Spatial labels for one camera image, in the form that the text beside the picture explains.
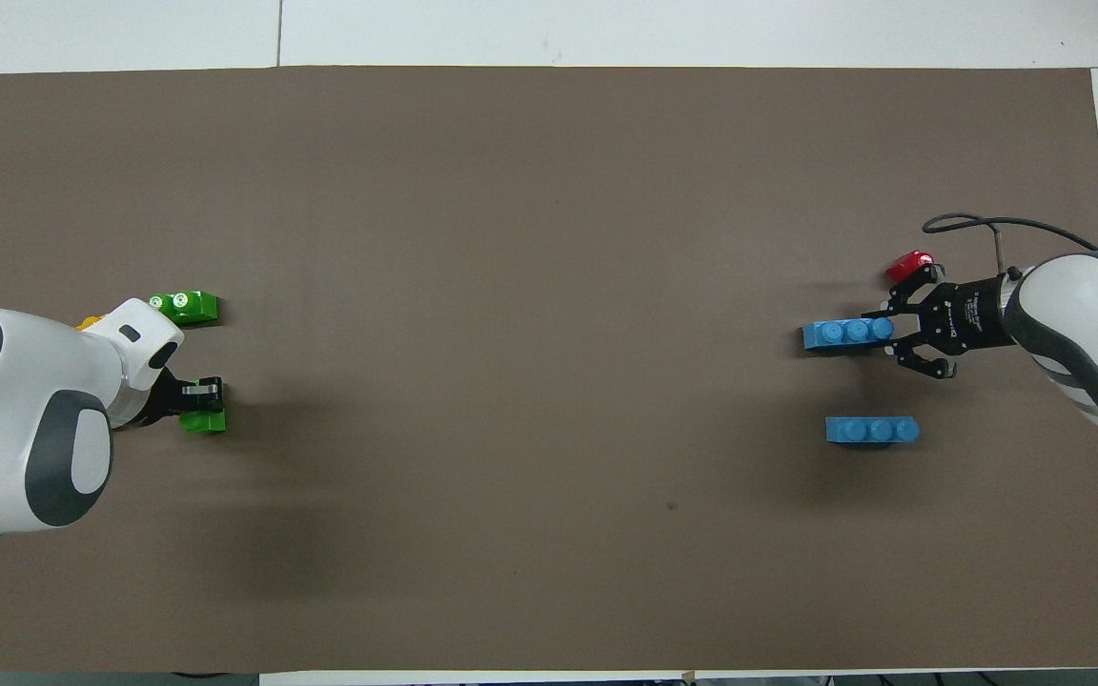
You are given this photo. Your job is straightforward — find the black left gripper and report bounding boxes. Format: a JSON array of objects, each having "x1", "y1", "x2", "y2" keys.
[{"x1": 126, "y1": 370, "x2": 225, "y2": 427}]

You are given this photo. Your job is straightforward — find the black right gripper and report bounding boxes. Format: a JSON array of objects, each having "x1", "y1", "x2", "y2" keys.
[{"x1": 862, "y1": 265, "x2": 1009, "y2": 380}]

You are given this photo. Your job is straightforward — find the plain green two-stud block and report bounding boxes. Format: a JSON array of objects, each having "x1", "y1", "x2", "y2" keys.
[{"x1": 179, "y1": 395, "x2": 228, "y2": 434}]

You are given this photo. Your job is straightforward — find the blue three-stud toy block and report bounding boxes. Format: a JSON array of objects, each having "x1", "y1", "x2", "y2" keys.
[
  {"x1": 802, "y1": 317, "x2": 895, "y2": 352},
  {"x1": 825, "y1": 416, "x2": 920, "y2": 446}
]

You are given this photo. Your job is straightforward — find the red single-stud toy block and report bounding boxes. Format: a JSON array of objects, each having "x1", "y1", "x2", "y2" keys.
[{"x1": 885, "y1": 250, "x2": 935, "y2": 284}]

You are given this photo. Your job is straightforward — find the green block with white-marked studs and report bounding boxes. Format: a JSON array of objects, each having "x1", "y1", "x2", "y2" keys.
[{"x1": 148, "y1": 290, "x2": 220, "y2": 327}]

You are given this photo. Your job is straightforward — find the brown paper mat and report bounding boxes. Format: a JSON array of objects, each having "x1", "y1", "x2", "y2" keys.
[{"x1": 0, "y1": 65, "x2": 1098, "y2": 673}]

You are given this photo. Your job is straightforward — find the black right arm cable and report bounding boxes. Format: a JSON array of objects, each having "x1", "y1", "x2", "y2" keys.
[{"x1": 923, "y1": 213, "x2": 1098, "y2": 277}]

